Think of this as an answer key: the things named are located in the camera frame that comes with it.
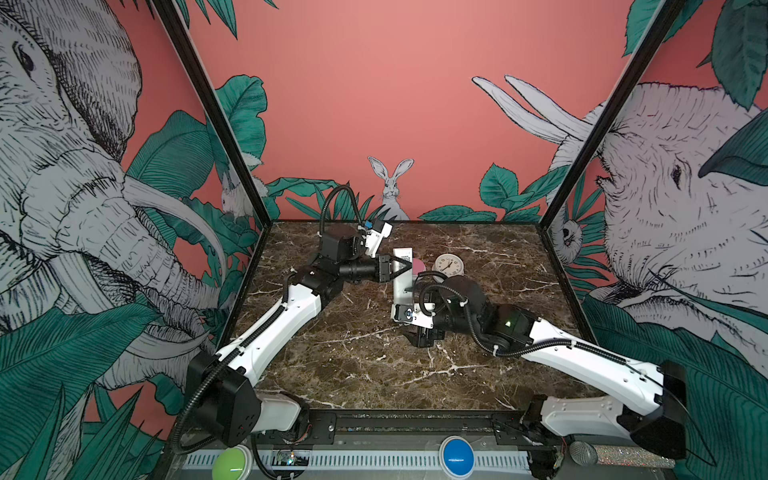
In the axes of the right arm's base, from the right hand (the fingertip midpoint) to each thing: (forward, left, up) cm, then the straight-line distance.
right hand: (403, 305), depth 68 cm
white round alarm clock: (+27, -17, -21) cm, 39 cm away
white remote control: (+5, 0, +1) cm, 5 cm away
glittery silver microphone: (-27, -42, -21) cm, 54 cm away
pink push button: (+31, -6, -27) cm, 41 cm away
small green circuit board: (-28, +27, -25) cm, 46 cm away
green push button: (-29, +39, -22) cm, 53 cm away
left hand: (+8, -2, +5) cm, 10 cm away
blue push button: (-27, -13, -23) cm, 38 cm away
